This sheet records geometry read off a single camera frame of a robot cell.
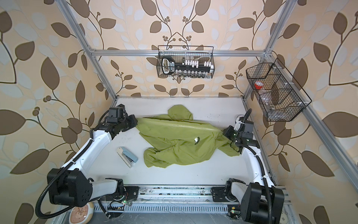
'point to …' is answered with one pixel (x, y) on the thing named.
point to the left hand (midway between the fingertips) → (137, 118)
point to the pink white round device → (81, 215)
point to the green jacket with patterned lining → (176, 138)
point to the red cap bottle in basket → (258, 85)
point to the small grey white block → (128, 157)
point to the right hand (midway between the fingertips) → (225, 131)
